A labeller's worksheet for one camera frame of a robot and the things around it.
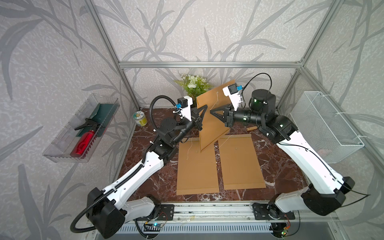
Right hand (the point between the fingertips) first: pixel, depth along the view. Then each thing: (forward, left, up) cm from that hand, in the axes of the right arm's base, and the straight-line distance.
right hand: (210, 111), depth 58 cm
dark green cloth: (+7, +51, -10) cm, 53 cm away
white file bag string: (+3, +13, -44) cm, 46 cm away
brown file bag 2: (-6, +7, -45) cm, 46 cm away
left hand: (+4, +1, -1) cm, 4 cm away
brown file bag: (+1, -2, -11) cm, 11 cm away
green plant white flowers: (+37, +8, -15) cm, 41 cm away
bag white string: (+12, -11, -44) cm, 46 cm away
